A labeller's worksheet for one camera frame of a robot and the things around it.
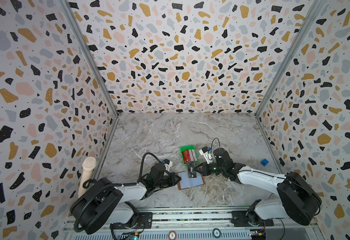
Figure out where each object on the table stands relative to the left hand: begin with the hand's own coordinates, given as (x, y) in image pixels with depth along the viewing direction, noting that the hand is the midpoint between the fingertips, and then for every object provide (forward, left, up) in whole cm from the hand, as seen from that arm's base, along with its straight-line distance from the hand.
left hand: (184, 177), depth 83 cm
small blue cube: (+11, -51, -5) cm, 53 cm away
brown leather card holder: (-1, -1, -5) cm, 5 cm away
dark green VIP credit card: (+5, -4, +3) cm, 7 cm away
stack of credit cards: (+15, -3, -3) cm, 16 cm away
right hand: (+3, -5, +5) cm, 8 cm away
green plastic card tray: (+21, +1, -4) cm, 22 cm away
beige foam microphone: (-4, +39, +25) cm, 47 cm away
